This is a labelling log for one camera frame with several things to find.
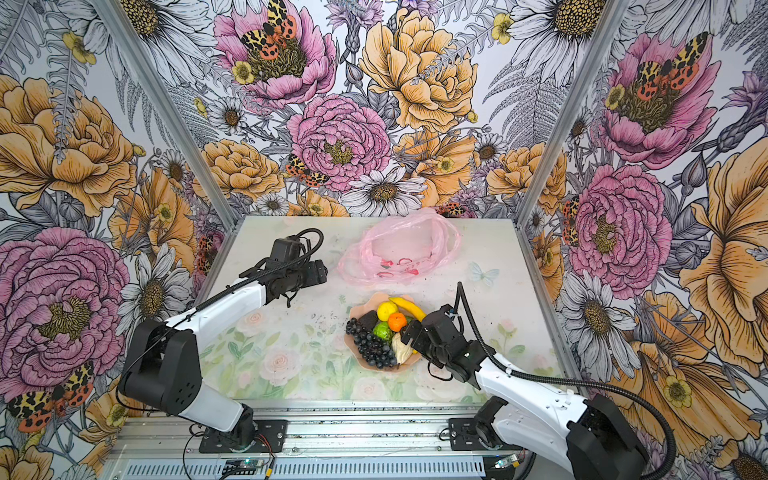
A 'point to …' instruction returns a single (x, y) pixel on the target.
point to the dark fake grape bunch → (376, 351)
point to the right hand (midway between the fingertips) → (410, 348)
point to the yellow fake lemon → (385, 309)
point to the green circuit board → (242, 466)
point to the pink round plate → (373, 304)
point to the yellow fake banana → (410, 307)
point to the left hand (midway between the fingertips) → (313, 280)
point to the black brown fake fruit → (369, 320)
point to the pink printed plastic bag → (399, 248)
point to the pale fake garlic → (401, 350)
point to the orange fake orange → (397, 321)
